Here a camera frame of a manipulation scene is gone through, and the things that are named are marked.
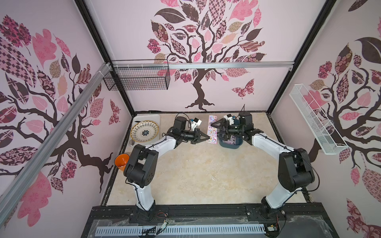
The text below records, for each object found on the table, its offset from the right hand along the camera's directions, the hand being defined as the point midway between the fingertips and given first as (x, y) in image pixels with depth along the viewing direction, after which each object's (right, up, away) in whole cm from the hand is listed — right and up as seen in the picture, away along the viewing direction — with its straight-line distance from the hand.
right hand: (212, 131), depth 83 cm
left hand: (-2, -5, 0) cm, 6 cm away
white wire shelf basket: (+57, -1, -9) cm, 57 cm away
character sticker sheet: (+16, -8, +19) cm, 26 cm away
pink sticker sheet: (0, 0, +1) cm, 1 cm away
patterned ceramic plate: (-47, -1, +25) cm, 53 cm away
